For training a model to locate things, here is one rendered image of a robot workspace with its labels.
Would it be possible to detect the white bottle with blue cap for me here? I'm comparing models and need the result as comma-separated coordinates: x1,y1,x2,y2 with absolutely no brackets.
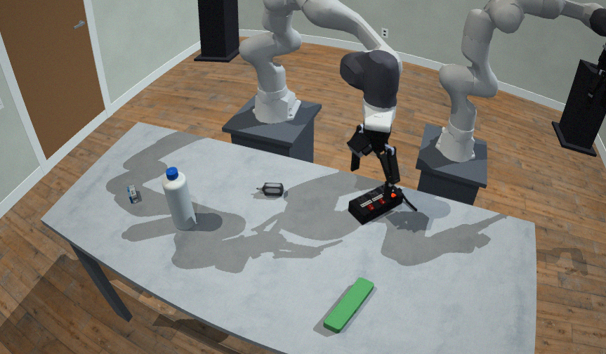
162,167,196,230

